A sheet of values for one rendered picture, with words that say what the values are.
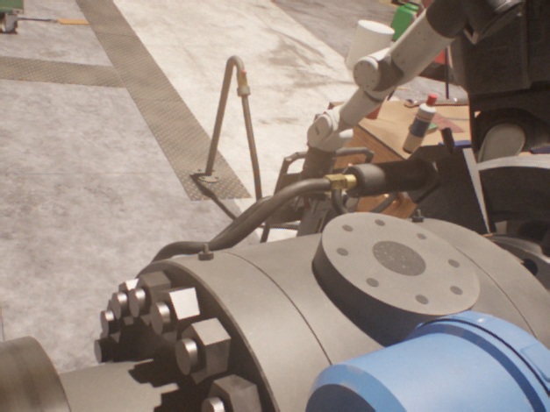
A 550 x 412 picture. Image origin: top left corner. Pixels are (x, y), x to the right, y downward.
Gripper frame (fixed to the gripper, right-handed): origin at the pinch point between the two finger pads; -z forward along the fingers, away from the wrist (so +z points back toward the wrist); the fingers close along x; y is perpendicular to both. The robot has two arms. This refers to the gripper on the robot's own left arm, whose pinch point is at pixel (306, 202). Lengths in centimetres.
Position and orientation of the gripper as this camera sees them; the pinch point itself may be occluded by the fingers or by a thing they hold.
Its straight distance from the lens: 172.0
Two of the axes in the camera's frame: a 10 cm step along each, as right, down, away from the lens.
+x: 9.7, 1.7, 1.6
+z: 2.3, -8.1, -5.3
